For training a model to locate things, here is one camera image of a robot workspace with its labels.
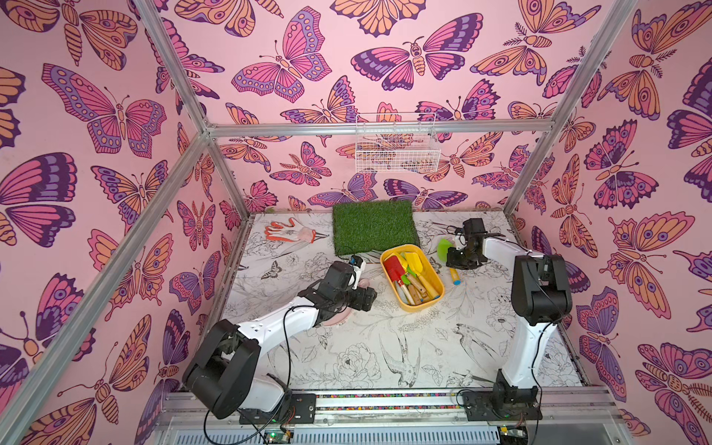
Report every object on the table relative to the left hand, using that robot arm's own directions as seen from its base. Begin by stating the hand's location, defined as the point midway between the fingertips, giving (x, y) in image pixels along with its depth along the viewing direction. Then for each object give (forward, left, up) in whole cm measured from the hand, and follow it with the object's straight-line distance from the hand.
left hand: (369, 289), depth 87 cm
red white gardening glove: (+30, +32, -8) cm, 45 cm away
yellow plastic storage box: (+10, -21, -5) cm, 24 cm away
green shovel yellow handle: (+25, -30, -9) cm, 40 cm away
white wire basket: (+43, -10, +25) cm, 50 cm away
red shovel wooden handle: (+9, -10, -4) cm, 14 cm away
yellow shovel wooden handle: (+12, -18, -6) cm, 22 cm away
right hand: (+16, -28, -7) cm, 33 cm away
